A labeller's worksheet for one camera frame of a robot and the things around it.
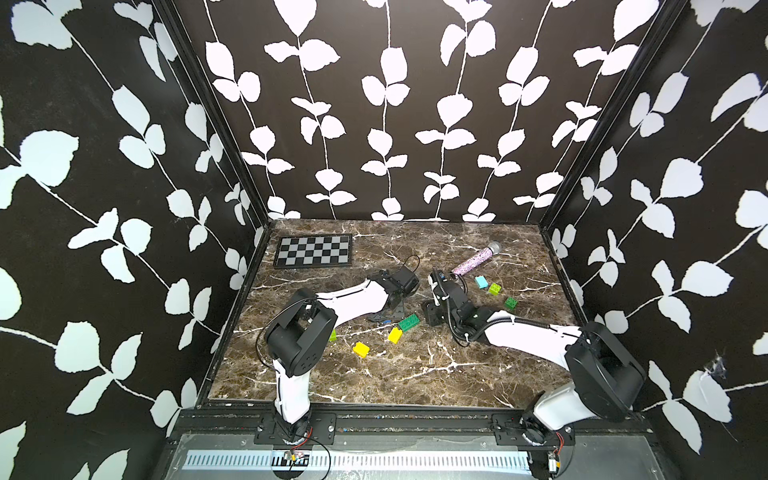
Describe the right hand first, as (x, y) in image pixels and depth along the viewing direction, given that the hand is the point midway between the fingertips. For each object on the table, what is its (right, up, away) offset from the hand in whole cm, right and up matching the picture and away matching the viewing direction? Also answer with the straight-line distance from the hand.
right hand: (426, 299), depth 89 cm
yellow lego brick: (-9, -11, +1) cm, 15 cm away
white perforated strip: (-32, -36, -17) cm, 51 cm away
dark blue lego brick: (-12, -4, -9) cm, 15 cm away
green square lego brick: (+29, -3, +8) cm, 30 cm away
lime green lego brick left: (-28, -11, -1) cm, 30 cm away
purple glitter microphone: (+27, +16, +18) cm, 36 cm away
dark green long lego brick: (-5, -8, +3) cm, 10 cm away
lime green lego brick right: (+25, +2, +12) cm, 28 cm away
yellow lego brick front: (-20, -15, -1) cm, 25 cm away
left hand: (-10, -4, +4) cm, 11 cm away
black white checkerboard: (-42, +15, +19) cm, 48 cm away
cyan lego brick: (+21, +4, +14) cm, 26 cm away
